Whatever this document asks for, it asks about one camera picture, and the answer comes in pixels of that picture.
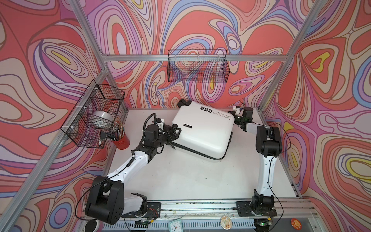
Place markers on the red pen cup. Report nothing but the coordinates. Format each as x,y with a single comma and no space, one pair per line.
120,139

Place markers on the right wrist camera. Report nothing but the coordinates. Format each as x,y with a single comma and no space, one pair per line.
243,111

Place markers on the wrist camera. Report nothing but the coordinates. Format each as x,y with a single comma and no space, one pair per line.
243,111
159,122

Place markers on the round food badge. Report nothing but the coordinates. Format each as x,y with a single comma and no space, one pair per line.
226,223

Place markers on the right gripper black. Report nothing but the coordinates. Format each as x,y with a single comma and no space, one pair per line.
231,112

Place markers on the black wire basket on left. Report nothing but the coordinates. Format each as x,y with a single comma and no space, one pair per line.
97,97

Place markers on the small white clock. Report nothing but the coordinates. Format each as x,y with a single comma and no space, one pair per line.
175,226

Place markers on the black wire basket on back wall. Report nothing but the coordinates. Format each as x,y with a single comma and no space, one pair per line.
198,66

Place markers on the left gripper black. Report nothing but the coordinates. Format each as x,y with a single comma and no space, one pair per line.
169,139

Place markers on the red round sticker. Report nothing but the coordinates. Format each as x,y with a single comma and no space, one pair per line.
296,224

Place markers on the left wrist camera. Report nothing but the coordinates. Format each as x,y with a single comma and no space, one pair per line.
159,122

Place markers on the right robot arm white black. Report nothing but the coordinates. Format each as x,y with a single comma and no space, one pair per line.
269,147

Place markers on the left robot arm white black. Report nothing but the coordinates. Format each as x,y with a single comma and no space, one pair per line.
107,201

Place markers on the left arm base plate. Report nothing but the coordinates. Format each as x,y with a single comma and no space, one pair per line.
152,211

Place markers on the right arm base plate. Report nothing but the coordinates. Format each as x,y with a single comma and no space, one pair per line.
246,209

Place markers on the pink cylinder black top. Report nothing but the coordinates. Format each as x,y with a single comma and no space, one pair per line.
91,226

